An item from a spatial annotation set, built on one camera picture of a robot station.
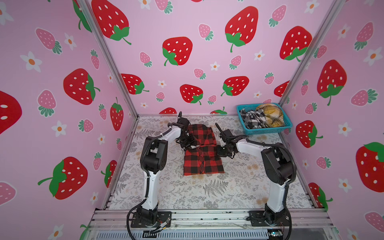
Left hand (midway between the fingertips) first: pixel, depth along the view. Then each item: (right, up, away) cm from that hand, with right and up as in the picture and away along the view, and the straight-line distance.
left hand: (196, 145), depth 100 cm
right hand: (+13, -6, -2) cm, 14 cm away
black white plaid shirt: (+42, +18, +7) cm, 46 cm away
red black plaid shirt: (+5, -8, -8) cm, 12 cm away
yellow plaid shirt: (+57, +20, +8) cm, 61 cm away
